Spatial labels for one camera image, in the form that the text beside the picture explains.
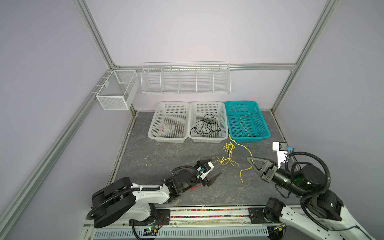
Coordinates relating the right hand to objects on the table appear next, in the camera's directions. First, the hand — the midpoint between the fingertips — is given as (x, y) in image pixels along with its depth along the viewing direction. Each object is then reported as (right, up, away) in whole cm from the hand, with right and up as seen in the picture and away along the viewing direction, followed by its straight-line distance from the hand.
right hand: (247, 160), depth 55 cm
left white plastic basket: (-40, +14, +58) cm, 71 cm away
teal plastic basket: (+18, +15, +58) cm, 63 cm away
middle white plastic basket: (-18, +25, +61) cm, 68 cm away
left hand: (-10, -8, +19) cm, 23 cm away
